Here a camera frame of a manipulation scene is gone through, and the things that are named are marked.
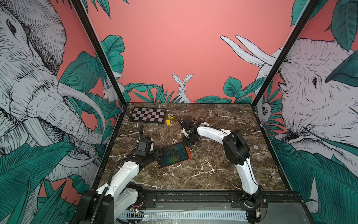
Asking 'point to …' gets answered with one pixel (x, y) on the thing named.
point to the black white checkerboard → (155, 115)
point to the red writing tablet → (173, 155)
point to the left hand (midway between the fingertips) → (160, 151)
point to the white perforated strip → (202, 215)
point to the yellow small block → (168, 122)
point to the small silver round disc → (256, 147)
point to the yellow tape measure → (170, 115)
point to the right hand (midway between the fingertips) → (185, 142)
